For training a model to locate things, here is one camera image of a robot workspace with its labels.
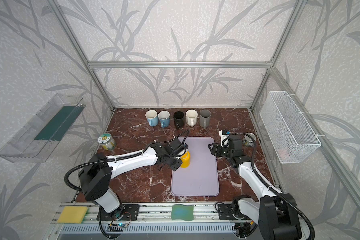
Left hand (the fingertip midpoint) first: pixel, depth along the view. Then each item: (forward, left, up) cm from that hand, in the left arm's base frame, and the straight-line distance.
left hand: (179, 159), depth 85 cm
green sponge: (-26, -2, -4) cm, 26 cm away
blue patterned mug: (+33, +13, -1) cm, 35 cm away
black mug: (+30, +2, -1) cm, 30 cm away
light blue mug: (+30, +21, +1) cm, 37 cm away
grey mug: (+29, -16, +2) cm, 34 cm away
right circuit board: (-32, -32, -10) cm, 46 cm away
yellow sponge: (-27, +51, -5) cm, 58 cm away
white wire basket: (-2, -48, +29) cm, 56 cm away
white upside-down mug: (+29, -7, +2) cm, 30 cm away
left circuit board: (-32, +30, -9) cm, 45 cm away
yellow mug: (-1, -4, +2) cm, 4 cm away
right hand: (+9, -19, +5) cm, 22 cm away
